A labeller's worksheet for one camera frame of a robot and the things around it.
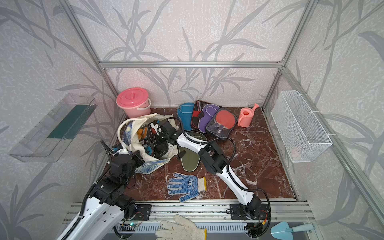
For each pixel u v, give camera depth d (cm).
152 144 84
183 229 69
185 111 114
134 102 100
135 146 77
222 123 107
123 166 55
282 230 69
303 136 62
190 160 91
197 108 114
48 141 64
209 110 112
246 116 102
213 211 75
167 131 78
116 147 64
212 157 61
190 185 83
